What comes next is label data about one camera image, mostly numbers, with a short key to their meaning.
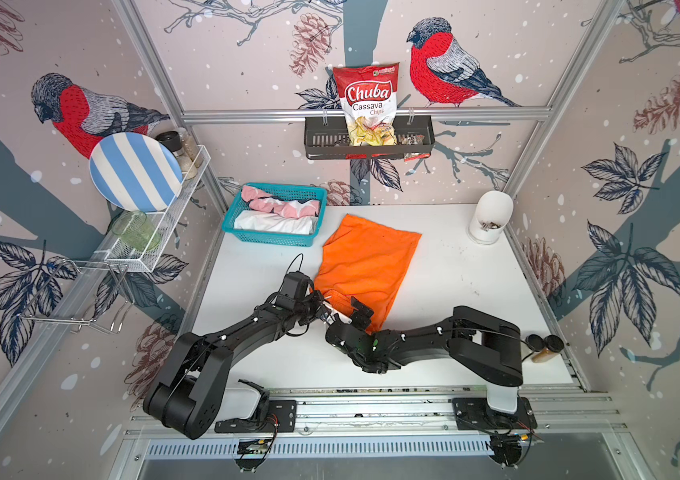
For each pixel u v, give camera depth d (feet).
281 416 2.41
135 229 2.29
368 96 2.62
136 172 2.38
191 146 2.80
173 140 2.62
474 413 2.40
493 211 3.47
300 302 2.45
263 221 3.62
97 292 2.16
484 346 1.65
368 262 3.40
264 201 3.74
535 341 2.50
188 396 1.36
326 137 3.11
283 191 3.86
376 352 2.08
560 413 2.46
